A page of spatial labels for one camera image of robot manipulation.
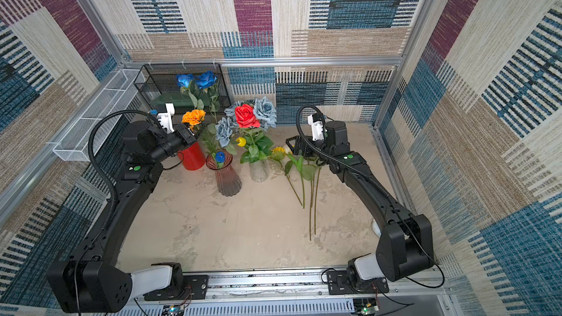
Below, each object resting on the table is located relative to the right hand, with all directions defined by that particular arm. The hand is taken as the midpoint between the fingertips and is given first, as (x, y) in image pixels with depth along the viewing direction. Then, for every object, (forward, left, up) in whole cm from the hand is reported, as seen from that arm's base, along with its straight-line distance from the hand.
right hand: (298, 144), depth 81 cm
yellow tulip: (-3, +20, +5) cm, 20 cm away
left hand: (-2, +30, +13) cm, 32 cm away
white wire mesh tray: (-8, +70, +10) cm, 71 cm away
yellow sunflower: (-13, -5, -25) cm, 28 cm away
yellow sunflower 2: (+3, -5, -23) cm, 24 cm away
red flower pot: (+8, +46, -16) cm, 49 cm away
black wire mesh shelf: (+35, +63, +3) cm, 72 cm away
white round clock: (-23, -29, -23) cm, 43 cm away
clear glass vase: (+1, +16, -18) cm, 25 cm away
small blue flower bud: (-6, +27, +2) cm, 28 cm away
